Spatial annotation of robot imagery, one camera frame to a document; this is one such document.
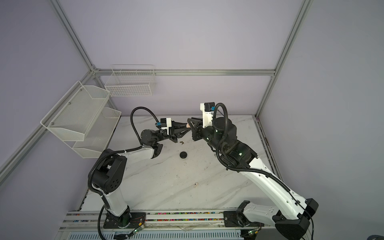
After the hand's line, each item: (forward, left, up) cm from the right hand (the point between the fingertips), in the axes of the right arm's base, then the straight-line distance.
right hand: (187, 119), depth 60 cm
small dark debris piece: (+19, +8, -42) cm, 47 cm away
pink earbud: (-11, -2, -43) cm, 45 cm away
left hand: (+4, -1, -9) cm, 10 cm away
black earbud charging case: (+8, +7, -43) cm, 44 cm away
